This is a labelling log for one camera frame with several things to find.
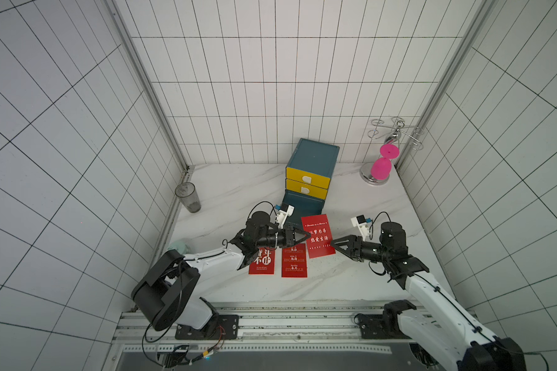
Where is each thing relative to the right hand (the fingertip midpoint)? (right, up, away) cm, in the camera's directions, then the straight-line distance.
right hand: (333, 241), depth 77 cm
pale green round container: (-55, -3, +5) cm, 55 cm away
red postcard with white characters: (-24, -11, +11) cm, 29 cm away
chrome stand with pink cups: (+30, +41, +17) cm, 53 cm away
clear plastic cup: (-59, +16, +20) cm, 64 cm away
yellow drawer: (-7, +17, +18) cm, 26 cm away
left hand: (-9, +1, -1) cm, 9 cm away
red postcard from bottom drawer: (-4, 0, -1) cm, 5 cm away
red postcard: (-13, -11, +11) cm, 20 cm away
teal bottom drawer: (-7, +10, +23) cm, 27 cm away
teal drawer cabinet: (-7, +24, +13) cm, 28 cm away
